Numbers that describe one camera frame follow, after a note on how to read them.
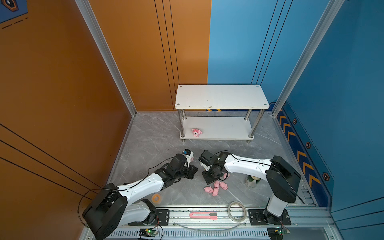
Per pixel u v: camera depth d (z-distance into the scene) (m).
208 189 0.81
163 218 0.74
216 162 0.63
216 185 0.81
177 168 0.66
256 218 0.72
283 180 0.46
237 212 0.77
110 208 0.41
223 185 0.81
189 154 0.77
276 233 0.71
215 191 0.79
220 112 1.23
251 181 0.76
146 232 0.71
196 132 0.94
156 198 0.79
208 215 0.74
